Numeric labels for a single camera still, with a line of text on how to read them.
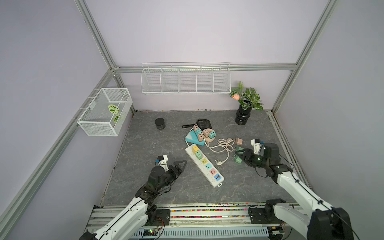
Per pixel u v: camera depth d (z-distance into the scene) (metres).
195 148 0.91
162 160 0.77
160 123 1.08
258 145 0.77
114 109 0.79
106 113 0.81
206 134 0.99
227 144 0.99
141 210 0.56
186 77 0.98
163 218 0.74
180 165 0.73
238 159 0.89
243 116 1.07
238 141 1.00
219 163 0.91
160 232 0.71
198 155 0.89
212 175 0.85
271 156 0.64
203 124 1.08
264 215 0.73
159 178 0.62
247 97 0.89
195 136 1.00
